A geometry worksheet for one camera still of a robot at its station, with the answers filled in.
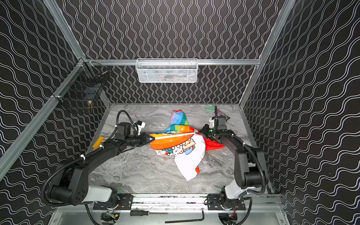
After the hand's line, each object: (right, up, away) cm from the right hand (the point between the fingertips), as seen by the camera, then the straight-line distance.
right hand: (201, 131), depth 92 cm
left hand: (-27, -4, -10) cm, 29 cm away
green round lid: (+11, +17, +25) cm, 32 cm away
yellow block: (-71, -8, +5) cm, 71 cm away
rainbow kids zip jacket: (-9, -9, -3) cm, 13 cm away
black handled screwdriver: (-33, -39, -22) cm, 56 cm away
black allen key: (-16, -44, -22) cm, 51 cm away
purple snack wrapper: (+18, +12, +21) cm, 30 cm away
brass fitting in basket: (-67, +16, -10) cm, 70 cm away
